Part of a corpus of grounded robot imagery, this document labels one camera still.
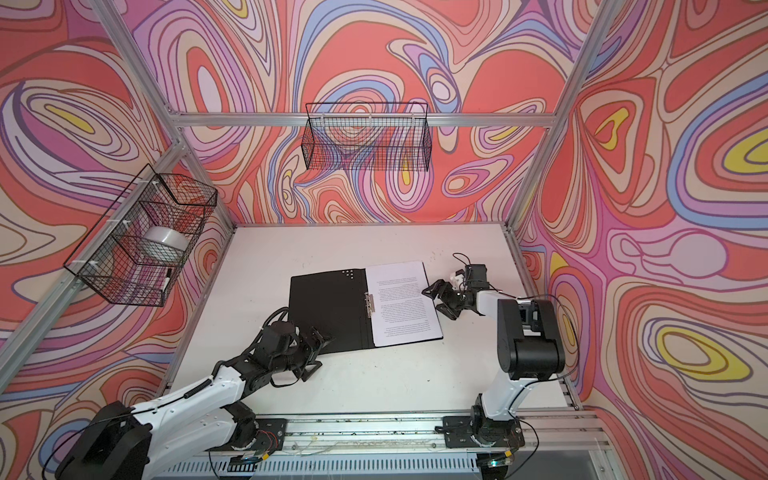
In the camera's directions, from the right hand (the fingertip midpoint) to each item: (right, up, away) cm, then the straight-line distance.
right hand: (431, 304), depth 95 cm
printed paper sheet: (-9, -2, +1) cm, 9 cm away
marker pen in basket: (-69, +10, -22) cm, 73 cm away
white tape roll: (-68, +18, -25) cm, 75 cm away
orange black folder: (-21, -1, +1) cm, 21 cm away
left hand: (-29, -10, -12) cm, 33 cm away
